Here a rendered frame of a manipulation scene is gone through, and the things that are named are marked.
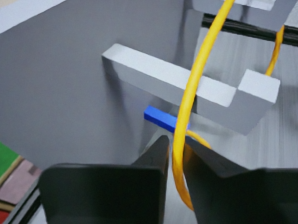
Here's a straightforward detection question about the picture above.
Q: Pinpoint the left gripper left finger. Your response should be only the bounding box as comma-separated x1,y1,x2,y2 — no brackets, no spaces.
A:
38,135,170,224

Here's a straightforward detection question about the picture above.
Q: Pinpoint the orange cable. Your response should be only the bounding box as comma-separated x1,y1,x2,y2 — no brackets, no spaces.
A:
172,0,284,211

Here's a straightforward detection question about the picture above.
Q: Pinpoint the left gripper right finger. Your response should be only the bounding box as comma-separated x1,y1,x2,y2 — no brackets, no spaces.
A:
183,136,298,224

